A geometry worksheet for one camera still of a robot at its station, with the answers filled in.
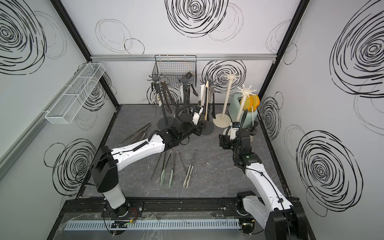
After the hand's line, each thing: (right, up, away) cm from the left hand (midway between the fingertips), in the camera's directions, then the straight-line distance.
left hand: (203, 119), depth 78 cm
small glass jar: (+30, -7, +12) cm, 33 cm away
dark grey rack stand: (-26, -3, +29) cm, 39 cm away
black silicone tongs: (-21, +13, +7) cm, 25 cm away
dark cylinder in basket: (-9, +28, +15) cm, 32 cm away
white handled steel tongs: (-25, +14, +5) cm, 29 cm away
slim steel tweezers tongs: (-16, -22, +16) cm, 31 cm away
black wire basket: (-21, +33, +18) cm, 43 cm away
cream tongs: (-9, -33, +2) cm, 34 cm away
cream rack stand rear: (+15, -1, +30) cm, 34 cm away
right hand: (+13, -9, +4) cm, 16 cm away
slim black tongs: (+6, +8, +4) cm, 10 cm away
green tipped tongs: (-23, -30, +5) cm, 38 cm away
